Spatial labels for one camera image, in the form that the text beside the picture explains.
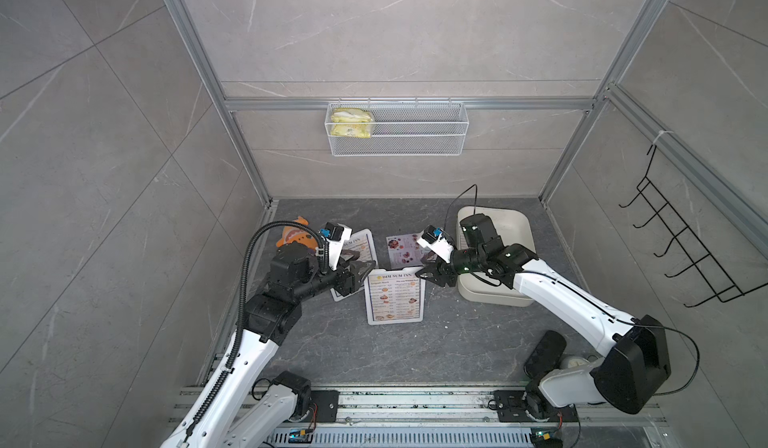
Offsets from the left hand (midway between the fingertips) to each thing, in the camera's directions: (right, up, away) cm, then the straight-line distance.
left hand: (366, 256), depth 67 cm
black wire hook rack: (+74, +3, 0) cm, 74 cm away
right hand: (+14, -4, +10) cm, 18 cm away
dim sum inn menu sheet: (+7, -13, +13) cm, 20 cm away
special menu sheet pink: (+10, -3, +37) cm, 39 cm away
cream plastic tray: (+53, +6, +44) cm, 69 cm away
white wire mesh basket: (+8, +40, +34) cm, 53 cm away
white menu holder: (+4, -5, +10) cm, 12 cm away
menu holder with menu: (-3, +2, +17) cm, 18 cm away
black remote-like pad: (+48, -29, +13) cm, 57 cm away
